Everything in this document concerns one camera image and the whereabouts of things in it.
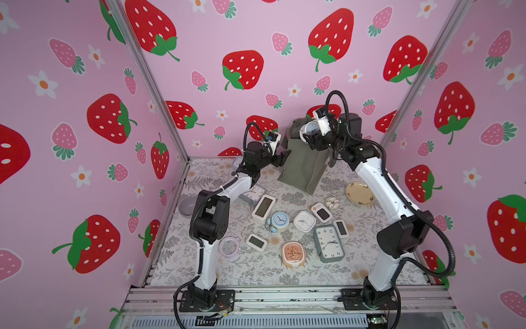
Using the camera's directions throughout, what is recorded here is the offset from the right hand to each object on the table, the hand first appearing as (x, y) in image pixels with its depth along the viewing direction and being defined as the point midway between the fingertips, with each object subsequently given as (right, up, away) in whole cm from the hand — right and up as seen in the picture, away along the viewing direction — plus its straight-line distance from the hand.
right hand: (308, 130), depth 77 cm
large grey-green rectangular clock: (+10, -47, +9) cm, 48 cm away
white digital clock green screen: (-19, -33, +19) cm, 43 cm away
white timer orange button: (+10, -35, +18) cm, 41 cm away
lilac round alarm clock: (-32, -47, +7) cm, 58 cm away
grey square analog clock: (-24, -27, +24) cm, 43 cm away
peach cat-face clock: (-5, -50, +5) cm, 50 cm away
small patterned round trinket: (+16, -31, +22) cm, 42 cm away
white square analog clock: (+1, -38, +15) cm, 41 cm away
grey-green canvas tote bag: (+1, -12, +25) cm, 28 cm away
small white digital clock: (+17, -41, +13) cm, 47 cm away
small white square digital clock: (-21, -46, +9) cm, 51 cm away
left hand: (-7, -5, +14) cm, 16 cm away
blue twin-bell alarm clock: (-11, -38, +14) cm, 42 cm away
